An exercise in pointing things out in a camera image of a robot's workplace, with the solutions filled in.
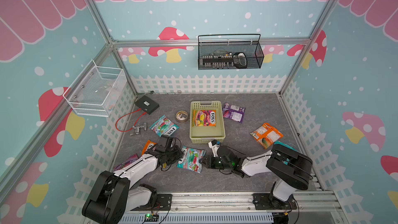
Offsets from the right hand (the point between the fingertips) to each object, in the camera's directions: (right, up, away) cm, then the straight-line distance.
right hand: (199, 161), depth 83 cm
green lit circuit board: (-24, -23, -10) cm, 34 cm away
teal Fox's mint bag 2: (-5, 0, +2) cm, 6 cm away
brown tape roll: (-13, +23, +23) cm, 35 cm away
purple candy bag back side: (+23, +26, +23) cm, 41 cm away
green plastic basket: (+4, +12, +14) cm, 19 cm away
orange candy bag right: (+42, +12, +13) cm, 45 cm away
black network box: (-39, +32, +29) cm, 58 cm away
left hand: (-9, +1, +5) cm, 10 cm away
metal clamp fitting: (-41, +16, +16) cm, 47 cm away
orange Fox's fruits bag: (+3, +23, +20) cm, 30 cm away
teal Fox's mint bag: (-23, +17, +17) cm, 33 cm away
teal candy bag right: (+47, +8, +11) cm, 49 cm away
